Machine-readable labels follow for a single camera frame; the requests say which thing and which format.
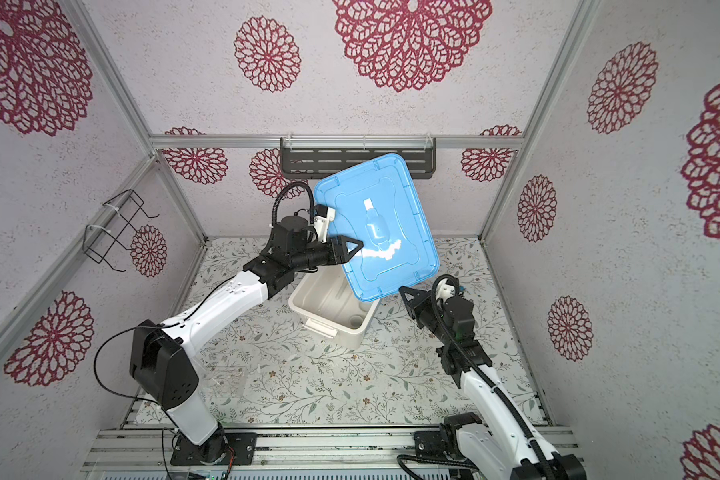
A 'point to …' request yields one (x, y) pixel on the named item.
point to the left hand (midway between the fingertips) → (357, 248)
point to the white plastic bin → (327, 302)
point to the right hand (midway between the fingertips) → (399, 284)
